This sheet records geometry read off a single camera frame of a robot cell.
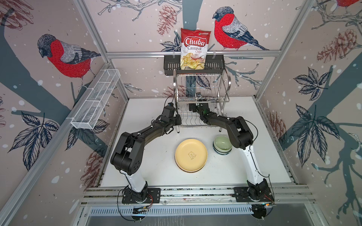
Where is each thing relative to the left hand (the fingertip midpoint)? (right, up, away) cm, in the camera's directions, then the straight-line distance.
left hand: (179, 117), depth 93 cm
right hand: (+10, +10, +13) cm, 20 cm away
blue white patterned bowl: (+26, -21, -10) cm, 35 cm away
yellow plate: (+7, -23, -7) cm, 26 cm away
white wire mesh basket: (-48, +8, -17) cm, 51 cm away
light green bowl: (+27, -17, -5) cm, 33 cm away
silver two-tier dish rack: (+27, +22, +29) cm, 45 cm away
